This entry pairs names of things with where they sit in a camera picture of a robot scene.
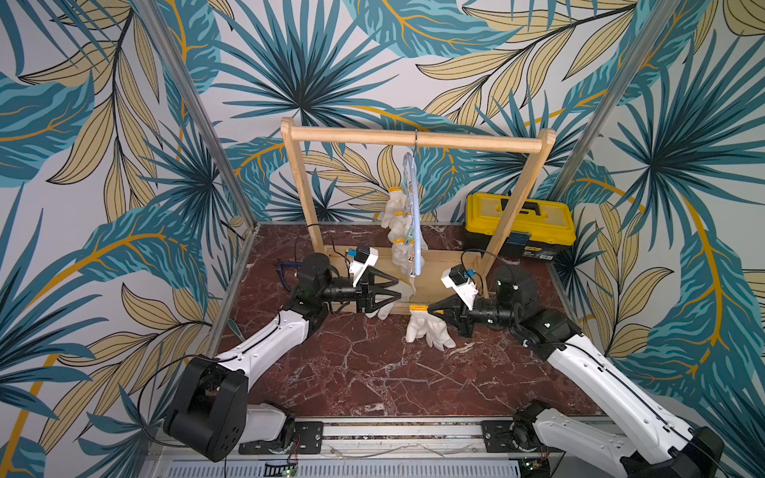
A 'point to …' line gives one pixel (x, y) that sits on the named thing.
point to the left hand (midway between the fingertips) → (397, 293)
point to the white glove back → (383, 310)
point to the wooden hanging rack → (409, 280)
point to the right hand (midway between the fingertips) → (431, 307)
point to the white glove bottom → (423, 326)
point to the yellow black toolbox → (542, 226)
